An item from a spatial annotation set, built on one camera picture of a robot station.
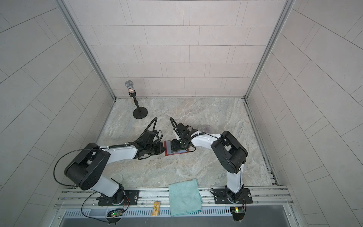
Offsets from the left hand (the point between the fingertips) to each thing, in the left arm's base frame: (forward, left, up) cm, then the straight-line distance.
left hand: (169, 148), depth 89 cm
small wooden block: (-32, +3, +3) cm, 32 cm away
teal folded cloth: (-27, -10, +2) cm, 29 cm away
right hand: (-1, -3, 0) cm, 3 cm away
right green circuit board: (-33, -37, +1) cm, 49 cm away
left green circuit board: (-34, +21, +5) cm, 40 cm away
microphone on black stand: (+26, +25, +2) cm, 37 cm away
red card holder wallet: (-3, 0, +1) cm, 3 cm away
